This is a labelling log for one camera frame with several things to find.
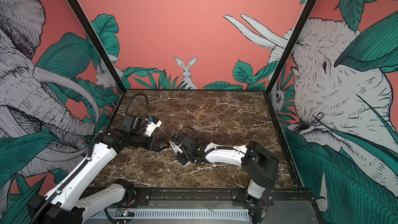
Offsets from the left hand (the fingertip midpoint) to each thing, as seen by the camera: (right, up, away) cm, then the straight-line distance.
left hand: (162, 141), depth 73 cm
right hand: (+5, -9, +8) cm, 13 cm away
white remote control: (+4, -7, +15) cm, 17 cm away
